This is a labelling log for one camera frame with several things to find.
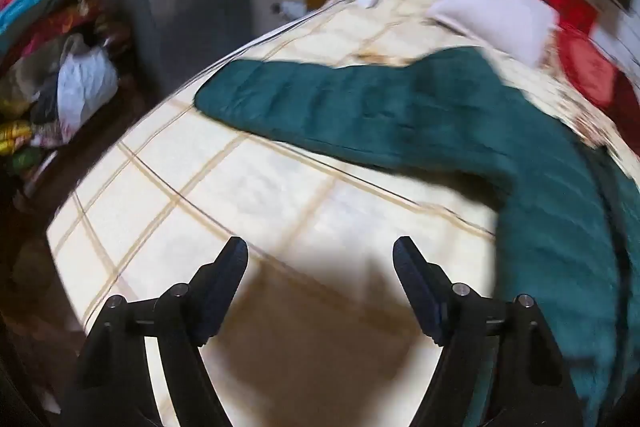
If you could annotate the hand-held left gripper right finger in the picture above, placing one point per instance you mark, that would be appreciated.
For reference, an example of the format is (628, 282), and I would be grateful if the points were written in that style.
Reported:
(419, 289)

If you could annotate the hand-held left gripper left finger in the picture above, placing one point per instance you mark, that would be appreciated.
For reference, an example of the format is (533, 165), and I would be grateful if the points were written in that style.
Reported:
(218, 289)

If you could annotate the dark green puffer jacket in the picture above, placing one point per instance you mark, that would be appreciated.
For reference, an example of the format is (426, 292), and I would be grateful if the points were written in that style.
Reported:
(450, 117)

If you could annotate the cream checked floral bed sheet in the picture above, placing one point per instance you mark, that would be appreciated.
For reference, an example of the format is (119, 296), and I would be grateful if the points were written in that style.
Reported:
(225, 187)

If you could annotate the white plastic bag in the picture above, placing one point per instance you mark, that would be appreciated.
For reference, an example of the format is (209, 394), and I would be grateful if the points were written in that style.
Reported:
(82, 82)

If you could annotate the white pillow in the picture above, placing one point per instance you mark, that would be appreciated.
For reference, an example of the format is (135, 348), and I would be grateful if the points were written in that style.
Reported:
(492, 9)

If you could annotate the red blanket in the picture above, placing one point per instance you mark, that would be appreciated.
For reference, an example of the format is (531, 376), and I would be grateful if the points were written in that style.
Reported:
(585, 42)

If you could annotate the pile of colourful clutter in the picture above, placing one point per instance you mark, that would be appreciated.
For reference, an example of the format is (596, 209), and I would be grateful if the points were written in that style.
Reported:
(35, 37)

